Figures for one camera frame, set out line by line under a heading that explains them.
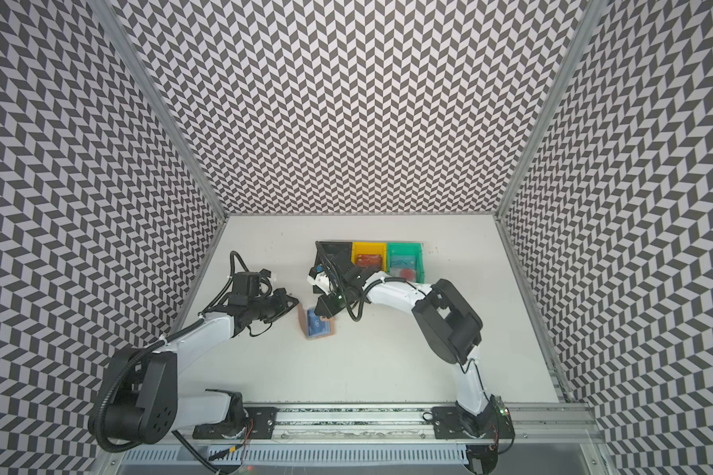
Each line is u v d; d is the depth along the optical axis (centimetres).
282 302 79
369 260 102
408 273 99
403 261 103
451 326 51
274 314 79
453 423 77
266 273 85
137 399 41
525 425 75
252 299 71
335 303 78
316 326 89
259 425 72
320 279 81
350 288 70
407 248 102
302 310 91
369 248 100
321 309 84
